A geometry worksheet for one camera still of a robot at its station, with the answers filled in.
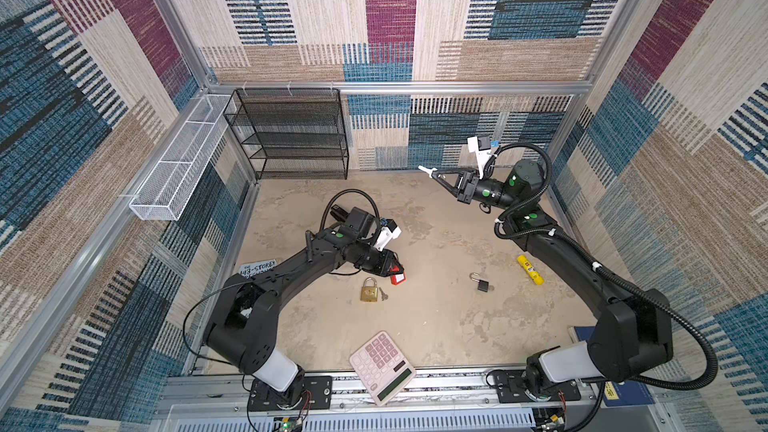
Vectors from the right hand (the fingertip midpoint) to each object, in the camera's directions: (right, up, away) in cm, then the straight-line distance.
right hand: (432, 178), depth 69 cm
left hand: (-7, -23, +13) cm, 27 cm away
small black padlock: (+19, -30, +22) cm, 42 cm away
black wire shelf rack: (-45, +20, +42) cm, 65 cm away
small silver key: (-11, -33, +21) cm, 41 cm away
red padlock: (-8, -26, +11) cm, 29 cm away
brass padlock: (-15, -32, +19) cm, 40 cm away
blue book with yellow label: (+44, -51, +3) cm, 67 cm away
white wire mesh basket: (-76, -4, +21) cm, 79 cm away
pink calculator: (-11, -47, +7) cm, 49 cm away
